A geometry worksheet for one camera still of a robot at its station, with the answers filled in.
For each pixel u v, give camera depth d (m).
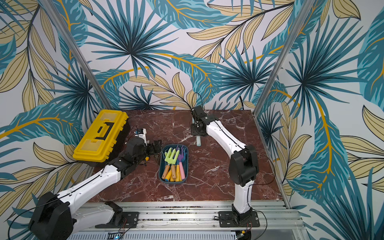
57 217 0.39
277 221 0.76
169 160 0.88
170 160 0.88
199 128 0.64
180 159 0.90
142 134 0.73
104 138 0.84
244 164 0.49
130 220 0.74
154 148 0.74
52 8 0.68
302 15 0.71
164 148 0.92
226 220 0.73
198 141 0.86
